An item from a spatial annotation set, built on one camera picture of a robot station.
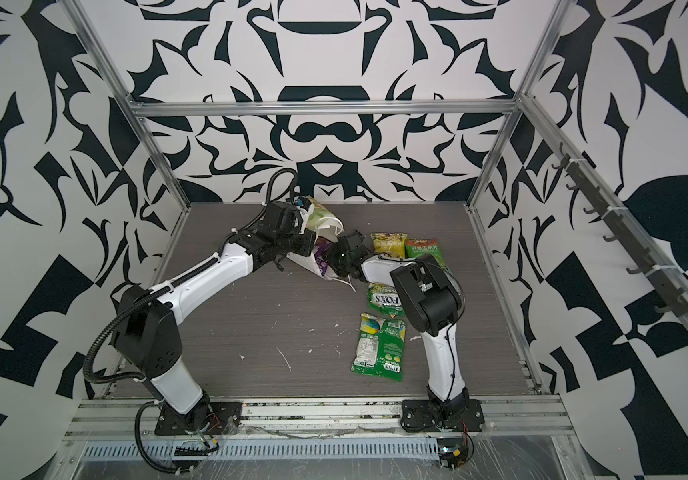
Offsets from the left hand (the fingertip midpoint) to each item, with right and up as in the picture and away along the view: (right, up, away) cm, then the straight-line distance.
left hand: (317, 230), depth 85 cm
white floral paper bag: (+2, +2, +3) cm, 4 cm away
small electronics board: (+33, -52, -14) cm, 63 cm away
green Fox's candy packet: (+20, -21, +6) cm, 29 cm away
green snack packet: (+33, -6, +19) cm, 38 cm away
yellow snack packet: (+24, -4, +17) cm, 29 cm away
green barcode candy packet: (+17, -32, -2) cm, 37 cm away
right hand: (0, -7, +14) cm, 16 cm away
